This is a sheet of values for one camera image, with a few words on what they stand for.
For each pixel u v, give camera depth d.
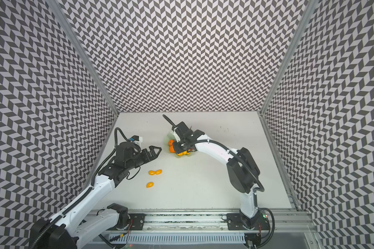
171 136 1.01
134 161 0.66
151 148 0.72
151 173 0.87
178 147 0.77
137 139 0.74
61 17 0.74
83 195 0.46
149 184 0.83
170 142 0.96
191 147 0.62
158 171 0.87
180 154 0.77
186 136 0.69
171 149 0.92
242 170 0.48
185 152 0.79
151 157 0.71
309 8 0.68
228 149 0.52
